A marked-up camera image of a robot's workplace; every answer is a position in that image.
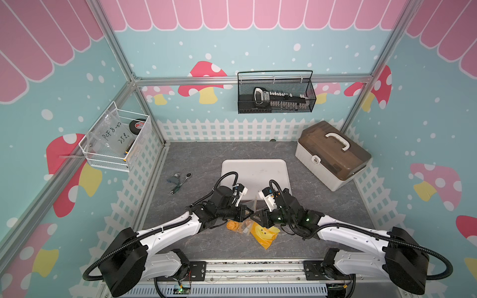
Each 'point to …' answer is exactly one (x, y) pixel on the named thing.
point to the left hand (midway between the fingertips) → (252, 216)
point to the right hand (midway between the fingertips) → (252, 216)
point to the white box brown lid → (330, 155)
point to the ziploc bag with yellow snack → (265, 236)
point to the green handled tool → (177, 187)
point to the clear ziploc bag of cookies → (243, 226)
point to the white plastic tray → (255, 174)
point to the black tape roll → (136, 126)
